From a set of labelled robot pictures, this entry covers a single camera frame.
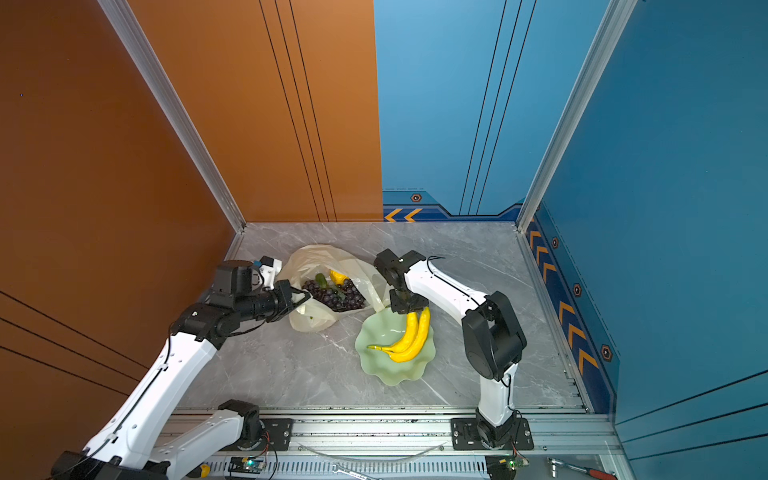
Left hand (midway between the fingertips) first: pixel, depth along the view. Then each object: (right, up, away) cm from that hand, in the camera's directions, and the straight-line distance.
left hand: (311, 292), depth 73 cm
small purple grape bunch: (0, -3, +17) cm, 17 cm away
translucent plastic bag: (+10, +4, +15) cm, 18 cm away
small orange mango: (-4, 0, +26) cm, 26 cm away
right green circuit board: (+49, -40, -4) cm, 63 cm away
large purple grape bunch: (+5, -5, +21) cm, 22 cm away
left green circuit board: (-14, -41, -3) cm, 43 cm away
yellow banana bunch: (+25, -16, +10) cm, 31 cm away
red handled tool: (+68, -42, -5) cm, 80 cm away
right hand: (+24, -7, +14) cm, 29 cm away
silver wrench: (+8, -41, -4) cm, 42 cm away
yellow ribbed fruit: (+2, +1, +25) cm, 25 cm away
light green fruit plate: (+18, -13, +16) cm, 28 cm away
